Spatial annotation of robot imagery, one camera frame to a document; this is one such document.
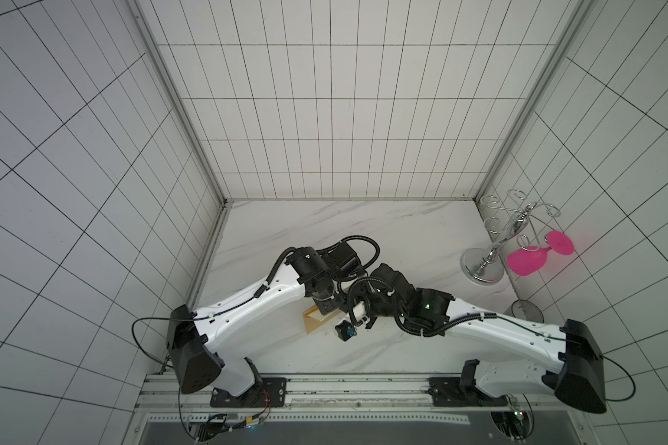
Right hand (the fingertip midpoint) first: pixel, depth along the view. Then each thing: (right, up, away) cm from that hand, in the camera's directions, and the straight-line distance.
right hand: (338, 283), depth 73 cm
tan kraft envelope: (-6, -8, -5) cm, 11 cm away
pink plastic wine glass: (+57, +5, +8) cm, 58 cm away
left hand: (-5, -5, 0) cm, 7 cm away
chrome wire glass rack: (+53, +1, +23) cm, 57 cm away
